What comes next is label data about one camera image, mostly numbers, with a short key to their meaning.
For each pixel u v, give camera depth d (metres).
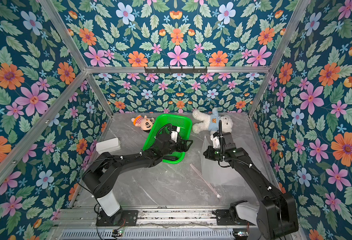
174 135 0.78
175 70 0.91
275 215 0.39
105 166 0.52
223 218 0.73
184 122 1.07
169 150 0.75
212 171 0.89
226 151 0.61
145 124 1.03
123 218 0.68
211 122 1.05
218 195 0.80
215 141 0.76
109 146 0.97
